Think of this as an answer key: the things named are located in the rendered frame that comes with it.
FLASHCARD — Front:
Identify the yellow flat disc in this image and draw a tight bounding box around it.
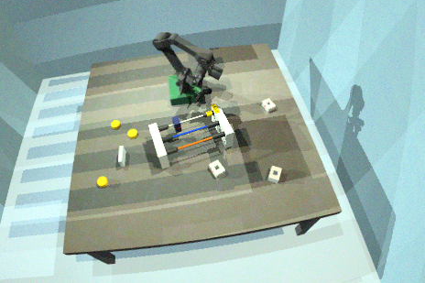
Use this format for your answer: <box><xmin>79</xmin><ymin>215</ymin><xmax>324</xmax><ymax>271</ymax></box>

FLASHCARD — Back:
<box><xmin>97</xmin><ymin>177</ymin><xmax>108</xmax><ymax>188</ymax></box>
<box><xmin>111</xmin><ymin>120</ymin><xmax>120</xmax><ymax>129</ymax></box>
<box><xmin>128</xmin><ymin>129</ymin><xmax>138</xmax><ymax>139</ymax></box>

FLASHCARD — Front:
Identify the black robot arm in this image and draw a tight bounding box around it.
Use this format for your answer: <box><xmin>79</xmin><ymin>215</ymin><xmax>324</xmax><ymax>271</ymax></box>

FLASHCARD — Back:
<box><xmin>152</xmin><ymin>32</ymin><xmax>223</xmax><ymax>93</ymax></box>

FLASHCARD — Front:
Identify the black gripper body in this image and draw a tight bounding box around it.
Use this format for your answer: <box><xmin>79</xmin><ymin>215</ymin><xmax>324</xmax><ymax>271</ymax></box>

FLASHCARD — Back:
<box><xmin>177</xmin><ymin>70</ymin><xmax>212</xmax><ymax>94</ymax></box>

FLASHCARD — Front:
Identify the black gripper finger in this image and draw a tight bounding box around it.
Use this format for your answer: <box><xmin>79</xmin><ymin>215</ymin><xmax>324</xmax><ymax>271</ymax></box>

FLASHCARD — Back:
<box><xmin>179</xmin><ymin>81</ymin><xmax>187</xmax><ymax>95</ymax></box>
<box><xmin>195</xmin><ymin>91</ymin><xmax>208</xmax><ymax>103</ymax></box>

